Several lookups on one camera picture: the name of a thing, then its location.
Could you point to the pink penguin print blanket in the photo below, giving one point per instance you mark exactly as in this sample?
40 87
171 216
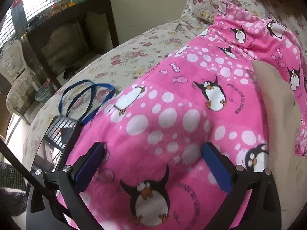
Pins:
168 115

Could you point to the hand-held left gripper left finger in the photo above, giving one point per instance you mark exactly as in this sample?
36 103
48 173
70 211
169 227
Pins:
88 163

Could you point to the black grid crate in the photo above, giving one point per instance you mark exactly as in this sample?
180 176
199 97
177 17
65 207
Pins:
60 127

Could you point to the window metal grille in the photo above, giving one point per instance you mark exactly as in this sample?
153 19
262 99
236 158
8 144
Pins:
43 0

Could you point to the dark knitted cloth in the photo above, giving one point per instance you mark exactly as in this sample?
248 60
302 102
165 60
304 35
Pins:
12 186

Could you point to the beige garment with striped hem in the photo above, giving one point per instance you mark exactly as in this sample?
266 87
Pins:
275 105

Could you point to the floral bed sheet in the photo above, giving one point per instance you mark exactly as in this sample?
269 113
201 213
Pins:
134 52

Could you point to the teal plastic bucket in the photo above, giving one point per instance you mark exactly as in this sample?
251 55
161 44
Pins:
44 93

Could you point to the dark wooden table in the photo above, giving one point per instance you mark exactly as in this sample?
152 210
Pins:
72 14

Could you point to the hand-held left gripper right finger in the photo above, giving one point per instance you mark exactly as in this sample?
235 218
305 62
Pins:
216 170

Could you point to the floral upholstered armchair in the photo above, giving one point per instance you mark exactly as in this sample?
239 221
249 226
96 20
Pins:
19 81

